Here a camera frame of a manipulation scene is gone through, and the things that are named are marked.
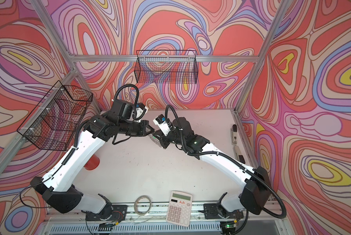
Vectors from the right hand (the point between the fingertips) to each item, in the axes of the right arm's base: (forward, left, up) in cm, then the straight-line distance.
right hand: (156, 137), depth 72 cm
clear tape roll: (-25, +12, -26) cm, 38 cm away
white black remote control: (+16, -51, -23) cm, 58 cm away
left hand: (-1, -1, +6) cm, 6 cm away
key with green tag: (-1, +1, +2) cm, 2 cm away
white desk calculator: (-27, -10, -25) cm, 38 cm away
